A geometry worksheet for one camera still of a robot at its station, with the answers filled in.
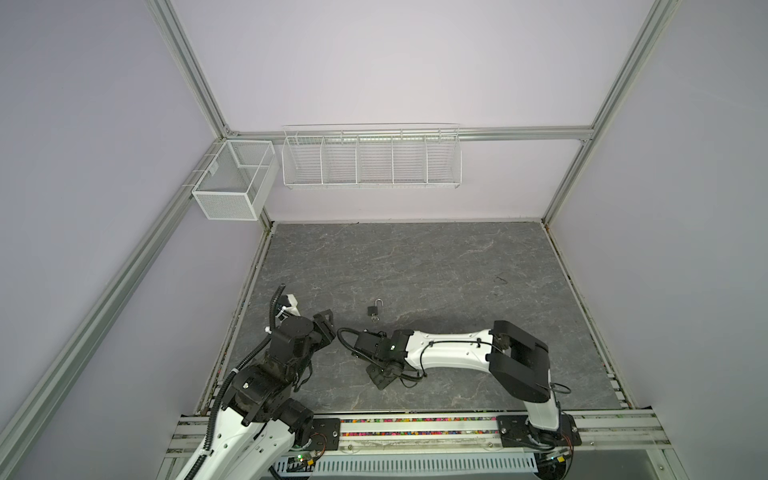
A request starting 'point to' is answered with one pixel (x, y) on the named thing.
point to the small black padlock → (373, 310)
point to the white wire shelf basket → (372, 156)
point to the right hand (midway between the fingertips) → (380, 376)
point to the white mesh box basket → (238, 180)
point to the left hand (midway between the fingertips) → (325, 321)
